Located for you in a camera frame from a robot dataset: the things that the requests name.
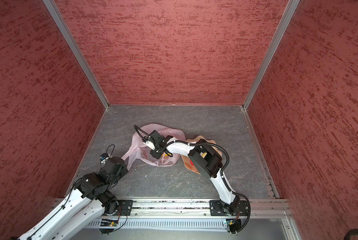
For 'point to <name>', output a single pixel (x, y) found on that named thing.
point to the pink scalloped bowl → (185, 159)
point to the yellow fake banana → (167, 155)
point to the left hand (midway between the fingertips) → (125, 170)
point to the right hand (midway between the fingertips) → (155, 153)
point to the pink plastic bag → (140, 150)
